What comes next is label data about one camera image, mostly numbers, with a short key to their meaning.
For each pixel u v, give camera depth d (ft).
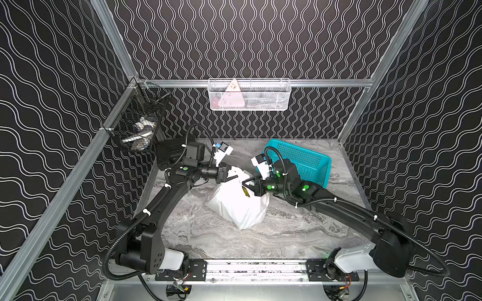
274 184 2.10
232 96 2.93
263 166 2.18
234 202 2.47
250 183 2.35
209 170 2.18
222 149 2.21
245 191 2.50
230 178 2.30
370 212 1.50
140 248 1.35
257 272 2.49
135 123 2.76
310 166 3.47
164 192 1.64
